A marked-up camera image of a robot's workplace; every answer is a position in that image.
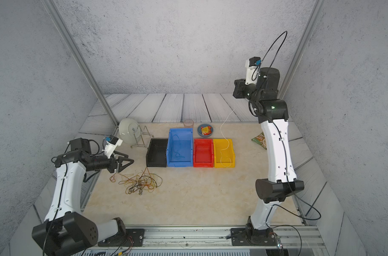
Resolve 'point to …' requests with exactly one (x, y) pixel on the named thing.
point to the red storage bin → (203, 153)
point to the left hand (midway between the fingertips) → (130, 158)
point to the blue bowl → (199, 130)
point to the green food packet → (260, 139)
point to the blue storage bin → (179, 150)
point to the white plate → (129, 131)
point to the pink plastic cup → (188, 124)
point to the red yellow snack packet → (206, 130)
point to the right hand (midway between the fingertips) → (235, 79)
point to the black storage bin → (156, 154)
